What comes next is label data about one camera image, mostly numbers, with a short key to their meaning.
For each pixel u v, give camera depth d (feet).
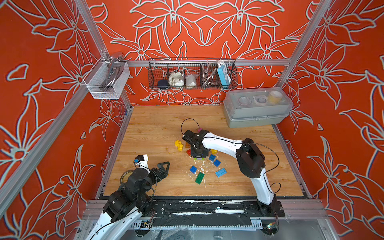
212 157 2.95
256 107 3.23
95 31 2.56
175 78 3.04
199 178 2.72
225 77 2.88
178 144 3.12
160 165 2.10
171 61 3.05
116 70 2.44
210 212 2.39
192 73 3.18
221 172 2.79
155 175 2.03
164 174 2.06
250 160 1.70
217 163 2.88
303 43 2.72
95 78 2.60
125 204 1.61
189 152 2.96
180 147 3.09
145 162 2.13
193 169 2.79
